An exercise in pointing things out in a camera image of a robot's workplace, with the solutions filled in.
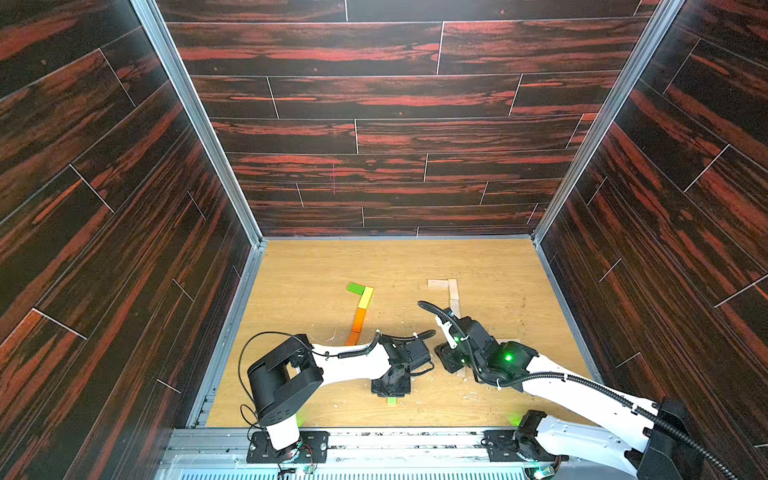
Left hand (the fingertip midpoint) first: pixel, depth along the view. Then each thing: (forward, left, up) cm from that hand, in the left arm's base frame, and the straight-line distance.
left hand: (401, 395), depth 83 cm
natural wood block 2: (+28, -18, +2) cm, 34 cm away
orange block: (+23, +14, +2) cm, 26 cm away
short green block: (+36, +16, +1) cm, 39 cm away
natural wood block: (+35, -19, +2) cm, 40 cm away
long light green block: (-2, +3, +2) cm, 4 cm away
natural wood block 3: (+1, -14, +17) cm, 22 cm away
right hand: (+12, -13, +10) cm, 20 cm away
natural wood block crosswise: (+38, -13, +2) cm, 41 cm away
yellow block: (+32, +12, +2) cm, 34 cm away
